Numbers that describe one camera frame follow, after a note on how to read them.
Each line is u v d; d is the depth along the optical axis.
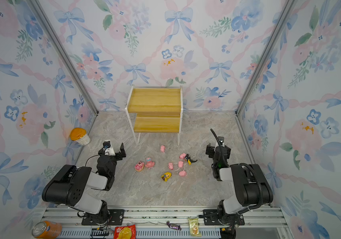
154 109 0.76
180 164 0.92
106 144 0.75
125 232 0.69
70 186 0.46
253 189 0.45
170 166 0.89
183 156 0.93
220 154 0.69
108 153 0.76
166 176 0.86
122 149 0.84
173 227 0.71
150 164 0.90
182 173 0.88
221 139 0.80
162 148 0.98
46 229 0.62
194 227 0.70
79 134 0.95
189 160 0.90
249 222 0.73
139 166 0.88
